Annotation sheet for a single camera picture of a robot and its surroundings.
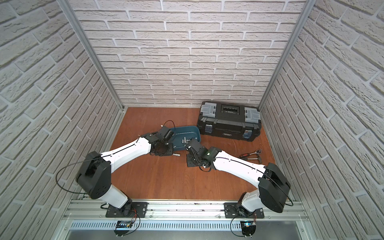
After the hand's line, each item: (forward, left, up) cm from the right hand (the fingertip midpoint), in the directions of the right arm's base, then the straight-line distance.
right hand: (190, 160), depth 81 cm
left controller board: (-26, +36, -12) cm, 46 cm away
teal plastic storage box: (+25, 0, -8) cm, 26 cm away
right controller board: (-32, -26, -10) cm, 43 cm away
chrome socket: (+19, +4, -9) cm, 21 cm away
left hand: (+8, +10, -2) cm, 13 cm away
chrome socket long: (+7, +9, -6) cm, 13 cm away
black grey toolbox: (+22, -25, +7) cm, 34 cm away
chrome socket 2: (+18, +5, -9) cm, 21 cm away
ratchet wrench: (+8, -44, -10) cm, 45 cm away
